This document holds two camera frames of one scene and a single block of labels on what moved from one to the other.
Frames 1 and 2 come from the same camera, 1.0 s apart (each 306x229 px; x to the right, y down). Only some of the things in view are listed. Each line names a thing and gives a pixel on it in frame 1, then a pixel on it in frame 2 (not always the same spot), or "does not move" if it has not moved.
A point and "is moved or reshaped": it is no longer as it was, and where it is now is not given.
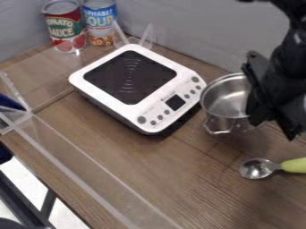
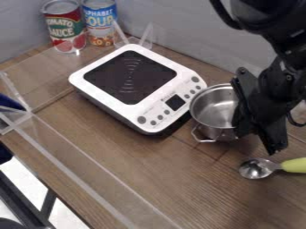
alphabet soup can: x=99 y=14 does not move
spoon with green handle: x=255 y=168 does not move
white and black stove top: x=143 y=88 does not move
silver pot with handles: x=223 y=101 is moved or reshaped
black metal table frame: x=21 y=207 does not move
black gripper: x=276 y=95 to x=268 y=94
